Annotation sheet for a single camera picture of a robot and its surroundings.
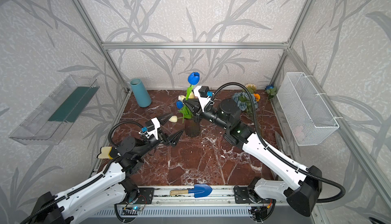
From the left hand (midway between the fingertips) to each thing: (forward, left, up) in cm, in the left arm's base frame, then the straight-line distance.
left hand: (177, 123), depth 63 cm
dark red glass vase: (+16, -3, -33) cm, 37 cm away
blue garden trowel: (-20, -9, -31) cm, 38 cm away
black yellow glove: (0, +46, -33) cm, 57 cm away
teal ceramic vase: (+35, +31, -22) cm, 52 cm away
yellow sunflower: (+48, -48, -26) cm, 73 cm away
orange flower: (+36, -48, -22) cm, 64 cm away
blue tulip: (+13, +1, -3) cm, 13 cm away
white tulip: (+18, +1, -4) cm, 18 cm away
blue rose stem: (+46, -64, -28) cm, 84 cm away
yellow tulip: (+17, -5, -1) cm, 18 cm away
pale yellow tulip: (+7, +3, -7) cm, 10 cm away
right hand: (+5, -4, +9) cm, 11 cm away
